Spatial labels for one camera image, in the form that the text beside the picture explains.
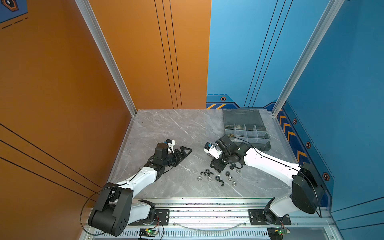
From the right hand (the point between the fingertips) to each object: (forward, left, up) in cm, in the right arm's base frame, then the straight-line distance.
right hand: (212, 162), depth 83 cm
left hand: (+5, +13, +2) cm, 15 cm away
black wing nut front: (-6, -3, -9) cm, 12 cm away
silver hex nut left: (-6, +7, -8) cm, 13 cm away
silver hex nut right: (-1, -16, -10) cm, 19 cm away
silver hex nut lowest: (-9, -12, -9) cm, 17 cm away
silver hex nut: (-6, +2, -8) cm, 11 cm away
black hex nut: (-3, -9, -9) cm, 13 cm away
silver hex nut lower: (-6, -10, -8) cm, 14 cm away
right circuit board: (-31, -29, -11) cm, 44 cm away
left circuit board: (-31, +32, -10) cm, 46 cm away
